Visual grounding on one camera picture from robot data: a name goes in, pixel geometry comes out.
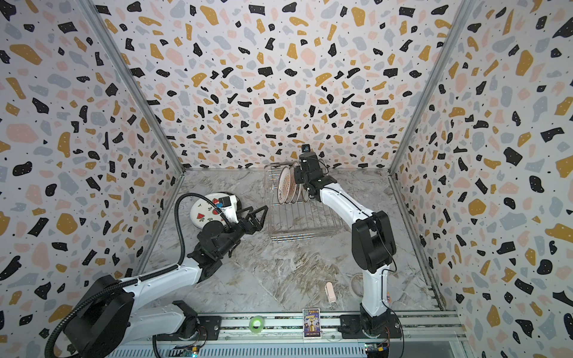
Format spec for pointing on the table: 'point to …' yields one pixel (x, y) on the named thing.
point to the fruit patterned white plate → (203, 212)
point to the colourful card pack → (312, 324)
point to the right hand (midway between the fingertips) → (303, 167)
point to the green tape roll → (257, 324)
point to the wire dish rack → (301, 221)
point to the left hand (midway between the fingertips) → (262, 208)
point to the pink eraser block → (330, 292)
